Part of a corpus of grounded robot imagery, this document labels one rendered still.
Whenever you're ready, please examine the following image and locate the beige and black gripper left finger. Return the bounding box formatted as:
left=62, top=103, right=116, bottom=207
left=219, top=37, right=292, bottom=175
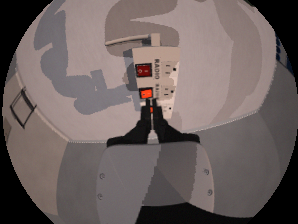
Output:
left=107, top=98, right=152, bottom=147

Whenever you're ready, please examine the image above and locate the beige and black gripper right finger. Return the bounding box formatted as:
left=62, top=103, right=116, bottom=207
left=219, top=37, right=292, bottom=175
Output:
left=152, top=98, right=200, bottom=143

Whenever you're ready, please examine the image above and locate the white power strip body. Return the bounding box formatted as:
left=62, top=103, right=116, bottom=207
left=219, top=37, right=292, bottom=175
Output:
left=105, top=33, right=180, bottom=119

